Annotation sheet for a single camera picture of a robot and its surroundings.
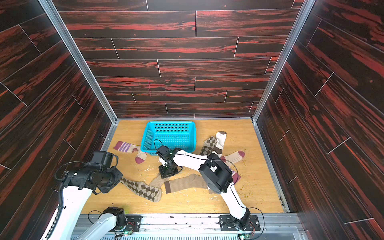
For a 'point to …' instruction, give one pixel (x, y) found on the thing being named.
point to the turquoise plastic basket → (180, 134)
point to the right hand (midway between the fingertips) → (165, 174)
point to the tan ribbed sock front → (193, 182)
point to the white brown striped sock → (220, 136)
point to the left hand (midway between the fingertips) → (123, 177)
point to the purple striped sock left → (123, 146)
